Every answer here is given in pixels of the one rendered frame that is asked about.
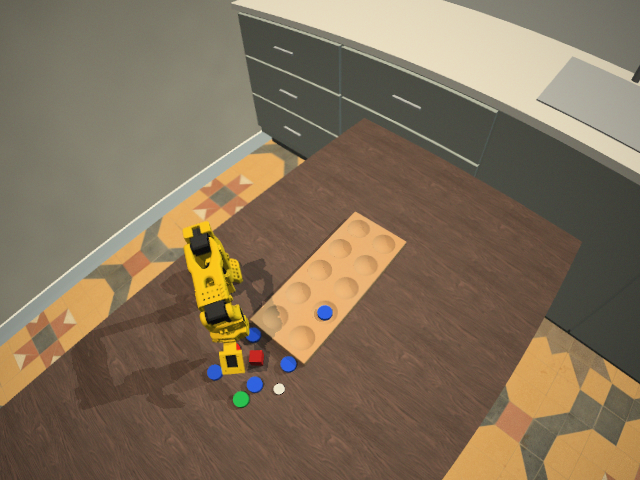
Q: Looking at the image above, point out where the red cube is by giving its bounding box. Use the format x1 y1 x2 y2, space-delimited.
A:
249 350 264 366

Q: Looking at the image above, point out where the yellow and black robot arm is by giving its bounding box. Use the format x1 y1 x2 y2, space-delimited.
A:
183 221 246 335

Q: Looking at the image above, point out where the blue disc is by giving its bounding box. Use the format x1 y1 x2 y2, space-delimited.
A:
207 365 223 381
317 305 332 321
246 327 261 343
281 356 297 373
247 377 263 393

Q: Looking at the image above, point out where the green disc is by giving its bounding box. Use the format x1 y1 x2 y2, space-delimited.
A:
233 391 250 408

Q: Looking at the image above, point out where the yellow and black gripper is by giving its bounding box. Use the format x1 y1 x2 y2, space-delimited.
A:
210 315 250 375

